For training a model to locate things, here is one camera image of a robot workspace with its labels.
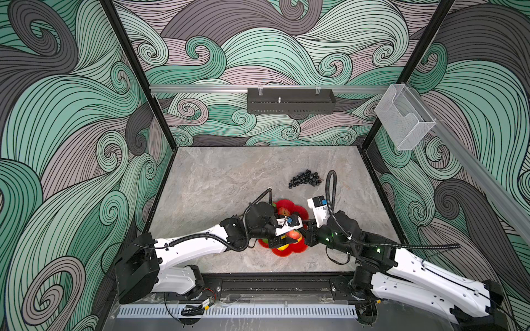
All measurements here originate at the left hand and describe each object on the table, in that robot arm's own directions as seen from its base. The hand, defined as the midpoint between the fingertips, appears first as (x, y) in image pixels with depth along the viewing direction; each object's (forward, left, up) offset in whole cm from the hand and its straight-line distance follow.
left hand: (294, 229), depth 72 cm
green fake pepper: (-7, +11, +7) cm, 14 cm away
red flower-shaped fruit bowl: (-2, -3, -12) cm, 13 cm away
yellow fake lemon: (-3, +3, -12) cm, 13 cm away
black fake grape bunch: (+32, -11, -12) cm, 36 cm away
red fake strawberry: (-3, +1, +4) cm, 5 cm away
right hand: (-1, +1, +5) cm, 5 cm away
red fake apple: (+13, +3, -10) cm, 16 cm away
